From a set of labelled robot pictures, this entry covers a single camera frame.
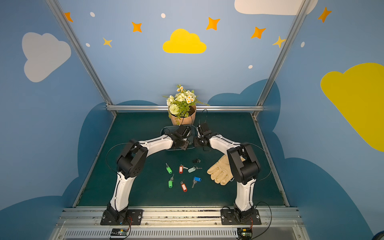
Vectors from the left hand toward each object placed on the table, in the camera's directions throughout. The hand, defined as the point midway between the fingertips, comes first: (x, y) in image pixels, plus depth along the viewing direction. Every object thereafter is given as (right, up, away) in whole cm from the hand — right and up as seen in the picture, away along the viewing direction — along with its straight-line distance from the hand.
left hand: (184, 140), depth 102 cm
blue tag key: (+8, -22, -15) cm, 28 cm away
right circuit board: (+32, -44, -29) cm, 62 cm away
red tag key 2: (+1, -25, -17) cm, 30 cm away
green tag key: (-9, -17, -11) cm, 22 cm away
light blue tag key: (+7, -17, -11) cm, 21 cm away
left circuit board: (-30, -42, -30) cm, 60 cm away
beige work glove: (+23, -19, -11) cm, 32 cm away
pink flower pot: (+3, +13, -6) cm, 15 cm away
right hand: (+10, 0, -3) cm, 10 cm away
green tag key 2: (-7, -24, -16) cm, 29 cm away
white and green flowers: (-2, +23, -14) cm, 27 cm away
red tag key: (-1, -17, -10) cm, 20 cm away
